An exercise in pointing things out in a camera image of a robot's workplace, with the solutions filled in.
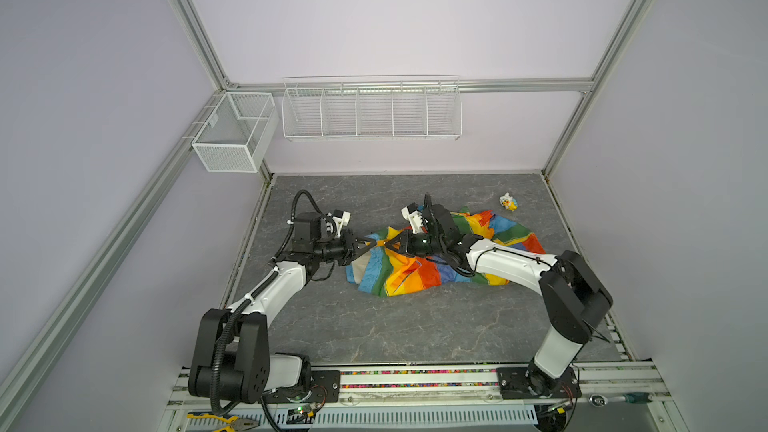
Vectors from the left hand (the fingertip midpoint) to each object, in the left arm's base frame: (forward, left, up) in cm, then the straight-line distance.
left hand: (376, 246), depth 80 cm
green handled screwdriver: (-37, -51, -15) cm, 65 cm away
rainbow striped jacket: (-3, 0, -6) cm, 7 cm away
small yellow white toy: (+24, -48, -15) cm, 56 cm away
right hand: (+2, -2, -3) cm, 4 cm away
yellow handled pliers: (-35, +35, -15) cm, 52 cm away
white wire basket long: (+46, 0, +12) cm, 48 cm away
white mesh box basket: (+44, +46, +7) cm, 64 cm away
